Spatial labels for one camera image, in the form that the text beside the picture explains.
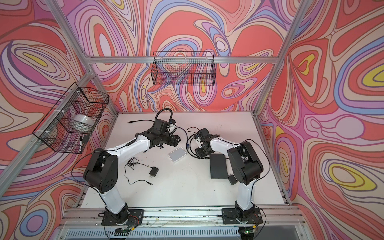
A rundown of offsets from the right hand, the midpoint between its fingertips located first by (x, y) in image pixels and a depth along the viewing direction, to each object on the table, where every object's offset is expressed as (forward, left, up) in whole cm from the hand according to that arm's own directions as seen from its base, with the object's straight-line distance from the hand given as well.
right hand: (203, 155), depth 97 cm
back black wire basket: (+47, +11, +36) cm, 60 cm away
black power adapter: (-17, -16, +1) cm, 23 cm away
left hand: (+7, +16, +12) cm, 21 cm away
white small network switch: (0, +17, +3) cm, 17 cm away
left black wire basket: (0, +65, +35) cm, 73 cm away
